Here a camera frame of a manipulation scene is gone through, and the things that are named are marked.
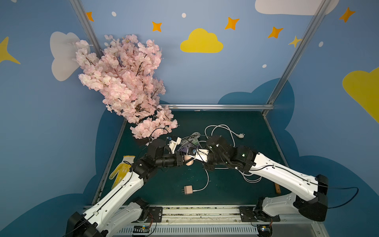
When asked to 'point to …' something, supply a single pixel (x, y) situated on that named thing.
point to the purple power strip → (184, 147)
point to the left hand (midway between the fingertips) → (193, 156)
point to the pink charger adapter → (188, 189)
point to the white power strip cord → (240, 135)
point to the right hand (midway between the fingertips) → (199, 155)
